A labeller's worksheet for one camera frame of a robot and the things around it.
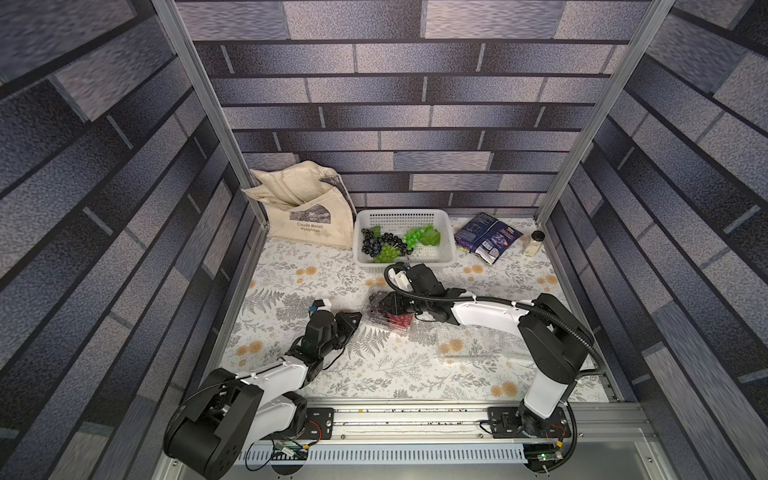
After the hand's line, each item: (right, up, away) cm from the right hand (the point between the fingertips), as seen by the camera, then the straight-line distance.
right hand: (378, 302), depth 87 cm
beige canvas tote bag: (-24, +31, +5) cm, 39 cm away
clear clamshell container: (+2, -6, 0) cm, 7 cm away
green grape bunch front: (+3, +14, +16) cm, 22 cm away
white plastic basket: (+7, +27, +35) cm, 44 cm away
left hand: (-4, -3, -1) cm, 5 cm away
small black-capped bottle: (+55, +16, +17) cm, 60 cm away
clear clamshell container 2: (+26, -12, 0) cm, 28 cm away
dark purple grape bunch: (-1, -2, +1) cm, 3 cm away
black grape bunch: (-3, +17, +16) cm, 23 cm away
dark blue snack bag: (+40, +20, +22) cm, 50 cm away
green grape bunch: (+17, +21, +20) cm, 33 cm away
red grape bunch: (+7, -5, -2) cm, 9 cm away
